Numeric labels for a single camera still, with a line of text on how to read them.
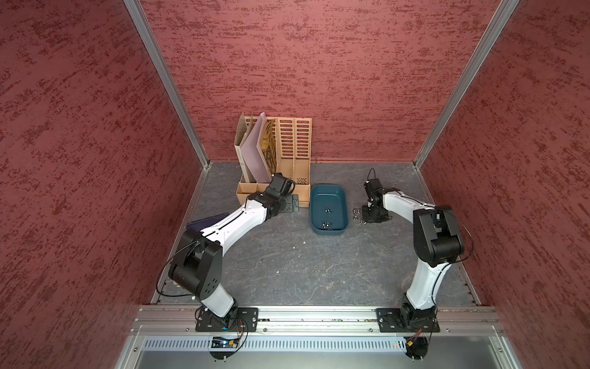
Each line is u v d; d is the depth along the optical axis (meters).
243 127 0.98
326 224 0.97
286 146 1.15
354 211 1.00
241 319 0.74
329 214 1.00
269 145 1.01
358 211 1.00
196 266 0.44
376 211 0.81
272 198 0.64
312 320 0.76
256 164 0.97
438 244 0.51
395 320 0.74
